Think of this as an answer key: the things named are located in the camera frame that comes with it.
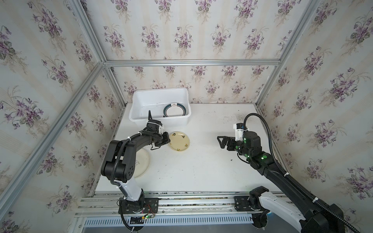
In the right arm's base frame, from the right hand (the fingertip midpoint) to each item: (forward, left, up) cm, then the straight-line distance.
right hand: (228, 137), depth 79 cm
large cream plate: (-8, +51, -18) cm, 55 cm away
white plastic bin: (+40, +49, -11) cm, 64 cm away
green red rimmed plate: (+32, +34, -13) cm, 48 cm away
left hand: (+6, +35, -14) cm, 38 cm away
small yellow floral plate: (+6, +29, -16) cm, 34 cm away
